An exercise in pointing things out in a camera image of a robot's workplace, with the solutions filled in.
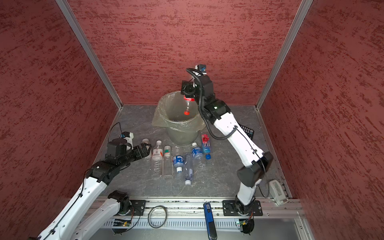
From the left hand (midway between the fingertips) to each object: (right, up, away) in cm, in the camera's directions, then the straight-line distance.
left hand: (144, 151), depth 77 cm
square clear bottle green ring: (+11, -9, +8) cm, 16 cm away
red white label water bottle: (+4, -6, +11) cm, 13 cm away
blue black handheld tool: (+34, -31, -10) cm, 47 cm away
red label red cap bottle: (+24, +26, -2) cm, 35 cm away
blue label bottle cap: (+28, -4, +11) cm, 30 cm away
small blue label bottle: (+17, -8, +8) cm, 21 cm away
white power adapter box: (+70, -21, -2) cm, 73 cm away
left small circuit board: (-11, -35, -5) cm, 37 cm away
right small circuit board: (+51, -34, -6) cm, 62 cm away
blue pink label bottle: (+34, 0, +13) cm, 36 cm away
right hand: (+25, +34, -7) cm, 42 cm away
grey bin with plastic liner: (+20, +12, 0) cm, 23 cm away
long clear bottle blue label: (+23, -12, +9) cm, 27 cm away
